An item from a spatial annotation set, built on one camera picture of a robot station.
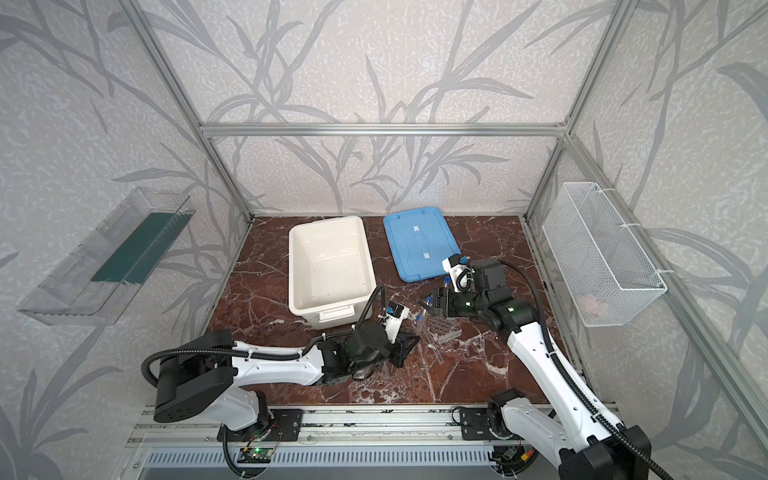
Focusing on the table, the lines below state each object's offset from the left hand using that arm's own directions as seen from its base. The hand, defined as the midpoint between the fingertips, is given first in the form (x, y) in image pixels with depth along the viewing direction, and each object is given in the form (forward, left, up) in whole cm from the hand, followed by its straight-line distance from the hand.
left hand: (423, 333), depth 77 cm
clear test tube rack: (+6, -7, -11) cm, 14 cm away
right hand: (+8, -2, +8) cm, 12 cm away
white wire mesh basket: (+4, -37, +24) cm, 44 cm away
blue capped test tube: (+24, -10, -13) cm, 29 cm away
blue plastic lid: (+41, -1, -12) cm, 43 cm away
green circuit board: (-26, +40, -13) cm, 49 cm away
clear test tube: (-2, -5, -11) cm, 12 cm away
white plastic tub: (+25, +30, -12) cm, 41 cm away
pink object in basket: (+4, -40, +9) cm, 42 cm away
